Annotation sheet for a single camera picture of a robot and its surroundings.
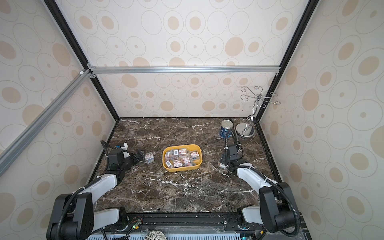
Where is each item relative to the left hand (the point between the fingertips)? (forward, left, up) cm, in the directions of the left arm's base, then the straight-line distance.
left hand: (144, 151), depth 89 cm
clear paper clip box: (0, -1, -7) cm, 7 cm away
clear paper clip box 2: (-5, -47, -8) cm, 48 cm away
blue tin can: (+21, -51, +1) cm, 55 cm away
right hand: (-1, -55, -4) cm, 55 cm away
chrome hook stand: (+43, -79, +4) cm, 90 cm away
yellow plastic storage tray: (0, -21, -7) cm, 22 cm away
